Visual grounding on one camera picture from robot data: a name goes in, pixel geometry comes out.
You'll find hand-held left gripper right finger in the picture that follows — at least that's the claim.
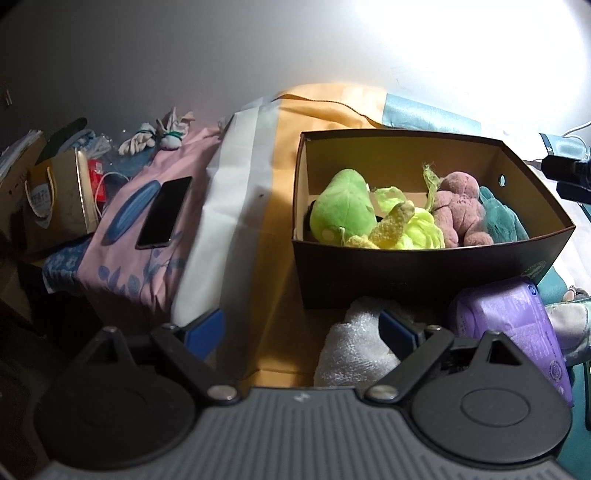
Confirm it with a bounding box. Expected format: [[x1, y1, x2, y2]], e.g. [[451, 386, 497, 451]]
[[365, 308, 541, 403]]

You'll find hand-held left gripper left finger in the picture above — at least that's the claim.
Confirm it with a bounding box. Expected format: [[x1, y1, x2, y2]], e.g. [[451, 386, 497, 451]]
[[65, 308, 241, 407]]

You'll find white towel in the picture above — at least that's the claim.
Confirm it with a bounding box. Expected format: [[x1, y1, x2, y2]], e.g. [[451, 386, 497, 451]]
[[314, 296, 403, 389]]

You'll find brown cardboard box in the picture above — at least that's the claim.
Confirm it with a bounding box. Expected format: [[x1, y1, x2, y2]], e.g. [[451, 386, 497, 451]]
[[292, 130, 577, 311]]

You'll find teal mesh sponge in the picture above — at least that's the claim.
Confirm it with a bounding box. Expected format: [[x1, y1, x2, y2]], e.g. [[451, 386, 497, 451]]
[[478, 186, 531, 243]]

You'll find yellow plush piece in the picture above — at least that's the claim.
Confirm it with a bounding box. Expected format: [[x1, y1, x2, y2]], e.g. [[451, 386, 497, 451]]
[[346, 200, 416, 250]]

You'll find purple packet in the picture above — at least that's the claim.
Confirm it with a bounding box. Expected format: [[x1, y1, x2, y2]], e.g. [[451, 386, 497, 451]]
[[449, 278, 576, 408]]

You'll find pink plush toy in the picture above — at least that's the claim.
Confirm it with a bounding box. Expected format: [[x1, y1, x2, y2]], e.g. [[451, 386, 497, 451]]
[[431, 172, 495, 248]]

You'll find green plush toy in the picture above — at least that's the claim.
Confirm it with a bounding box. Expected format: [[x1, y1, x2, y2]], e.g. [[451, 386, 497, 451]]
[[308, 168, 377, 244]]

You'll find pink patterned pillow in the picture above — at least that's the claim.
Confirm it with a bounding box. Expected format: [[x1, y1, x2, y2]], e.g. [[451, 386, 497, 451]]
[[41, 126, 228, 315]]

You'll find black smartphone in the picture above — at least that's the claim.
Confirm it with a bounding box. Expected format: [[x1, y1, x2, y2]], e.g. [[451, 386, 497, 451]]
[[136, 176, 194, 250]]

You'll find red packet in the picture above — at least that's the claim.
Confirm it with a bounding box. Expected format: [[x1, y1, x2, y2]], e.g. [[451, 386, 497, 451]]
[[87, 159, 108, 205]]

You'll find paper gift bag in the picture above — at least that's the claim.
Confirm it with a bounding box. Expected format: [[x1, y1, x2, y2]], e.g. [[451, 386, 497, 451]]
[[24, 148, 99, 247]]

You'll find white glove bundle green tie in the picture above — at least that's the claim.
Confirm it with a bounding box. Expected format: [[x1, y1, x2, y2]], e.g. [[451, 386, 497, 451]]
[[156, 107, 193, 151]]

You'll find blue plastic packet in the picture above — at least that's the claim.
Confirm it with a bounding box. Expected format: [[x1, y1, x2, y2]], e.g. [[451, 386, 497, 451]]
[[73, 130, 112, 158]]

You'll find thin white cable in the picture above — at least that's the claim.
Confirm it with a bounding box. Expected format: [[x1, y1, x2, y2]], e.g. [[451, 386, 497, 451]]
[[93, 171, 136, 223]]

